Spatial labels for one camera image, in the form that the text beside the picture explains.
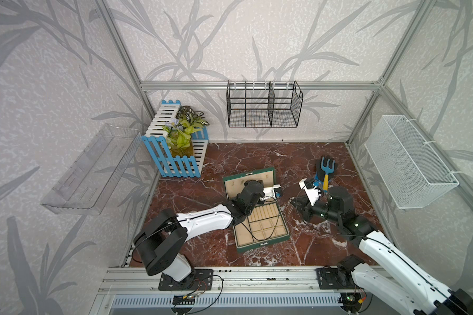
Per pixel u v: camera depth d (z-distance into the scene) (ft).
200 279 2.42
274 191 2.37
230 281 2.45
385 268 1.61
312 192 2.13
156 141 2.80
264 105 3.45
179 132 2.91
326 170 3.44
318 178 3.37
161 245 1.41
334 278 2.37
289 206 2.44
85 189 2.08
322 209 2.10
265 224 2.73
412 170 2.10
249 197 2.03
